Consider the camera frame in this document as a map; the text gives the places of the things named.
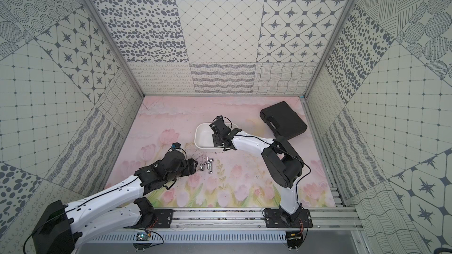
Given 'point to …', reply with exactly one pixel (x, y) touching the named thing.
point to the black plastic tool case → (283, 120)
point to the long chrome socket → (210, 160)
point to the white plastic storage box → (203, 138)
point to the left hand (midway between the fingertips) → (193, 161)
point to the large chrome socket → (202, 167)
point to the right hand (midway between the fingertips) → (221, 138)
